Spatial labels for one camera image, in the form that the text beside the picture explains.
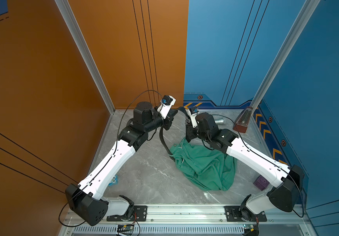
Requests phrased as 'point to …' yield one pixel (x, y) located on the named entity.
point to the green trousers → (208, 168)
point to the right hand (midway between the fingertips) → (188, 124)
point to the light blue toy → (114, 181)
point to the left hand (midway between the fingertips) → (175, 108)
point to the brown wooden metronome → (242, 119)
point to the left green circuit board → (126, 227)
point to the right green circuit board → (248, 226)
